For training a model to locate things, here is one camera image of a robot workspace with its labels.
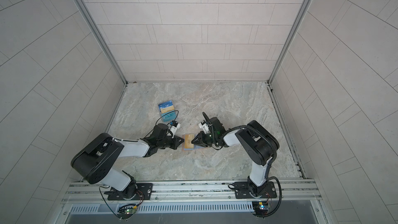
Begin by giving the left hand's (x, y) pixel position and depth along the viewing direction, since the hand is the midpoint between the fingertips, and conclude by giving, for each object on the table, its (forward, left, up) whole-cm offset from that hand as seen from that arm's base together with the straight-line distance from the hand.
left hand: (188, 140), depth 88 cm
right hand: (-3, -3, +2) cm, 5 cm away
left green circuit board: (-33, +21, +4) cm, 39 cm away
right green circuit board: (-31, -36, +1) cm, 47 cm away
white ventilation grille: (-31, +6, +1) cm, 32 cm away
